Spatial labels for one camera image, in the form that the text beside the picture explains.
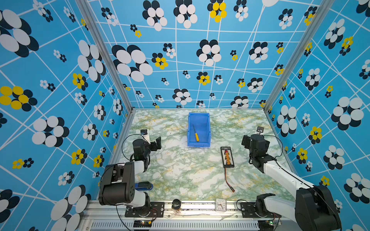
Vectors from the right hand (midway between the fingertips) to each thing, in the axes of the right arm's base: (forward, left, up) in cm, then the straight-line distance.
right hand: (257, 137), depth 86 cm
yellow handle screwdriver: (+9, +37, -11) cm, 40 cm away
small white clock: (-34, +25, -11) cm, 44 cm away
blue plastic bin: (+27, +33, -17) cm, 46 cm away
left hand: (+3, +64, -3) cm, 64 cm away
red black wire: (-25, +18, -13) cm, 33 cm away
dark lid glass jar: (-36, +47, -2) cm, 60 cm away
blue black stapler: (-24, +70, -16) cm, 76 cm away
